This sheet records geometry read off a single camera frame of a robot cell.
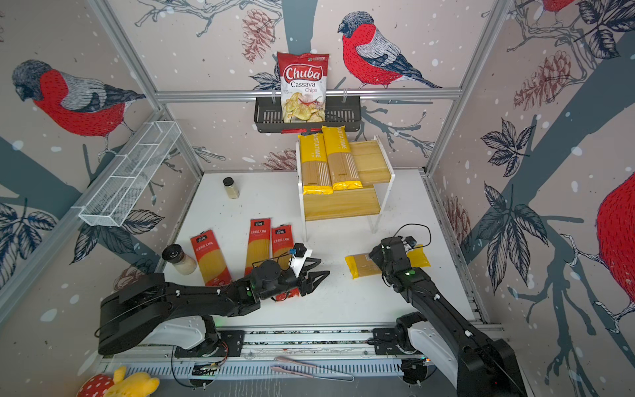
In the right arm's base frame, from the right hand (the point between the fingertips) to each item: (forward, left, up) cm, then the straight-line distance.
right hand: (376, 255), depth 86 cm
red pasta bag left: (-3, +62, -2) cm, 62 cm away
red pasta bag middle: (+4, +44, -2) cm, 45 cm away
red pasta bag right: (+4, +35, -1) cm, 35 cm away
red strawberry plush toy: (-40, +76, +3) cm, 86 cm away
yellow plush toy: (-40, +66, +3) cm, 77 cm away
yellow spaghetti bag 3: (-2, +5, -4) cm, 6 cm away
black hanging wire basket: (+42, +42, +30) cm, 67 cm away
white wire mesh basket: (+5, +80, +29) cm, 85 cm away
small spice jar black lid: (+28, +61, +4) cm, 68 cm away
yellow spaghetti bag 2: (+14, +12, +30) cm, 35 cm away
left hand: (-11, +17, +11) cm, 23 cm away
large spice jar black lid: (-7, +67, +3) cm, 68 cm away
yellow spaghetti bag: (+14, +21, +30) cm, 39 cm away
